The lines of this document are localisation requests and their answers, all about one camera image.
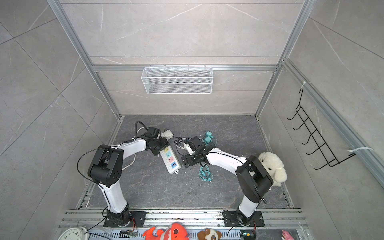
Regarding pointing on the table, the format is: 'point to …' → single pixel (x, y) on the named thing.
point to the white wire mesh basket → (177, 80)
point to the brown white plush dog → (208, 234)
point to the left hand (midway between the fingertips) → (167, 143)
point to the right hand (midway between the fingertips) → (189, 157)
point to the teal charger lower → (208, 139)
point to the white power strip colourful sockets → (170, 160)
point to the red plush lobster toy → (175, 231)
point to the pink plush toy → (286, 236)
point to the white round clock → (78, 233)
